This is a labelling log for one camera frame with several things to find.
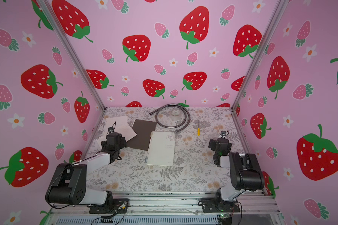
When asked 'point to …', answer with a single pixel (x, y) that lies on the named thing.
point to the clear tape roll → (175, 113)
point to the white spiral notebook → (161, 148)
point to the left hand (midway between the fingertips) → (115, 139)
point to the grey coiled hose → (177, 128)
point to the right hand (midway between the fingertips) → (223, 142)
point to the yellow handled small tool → (198, 131)
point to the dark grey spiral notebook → (143, 129)
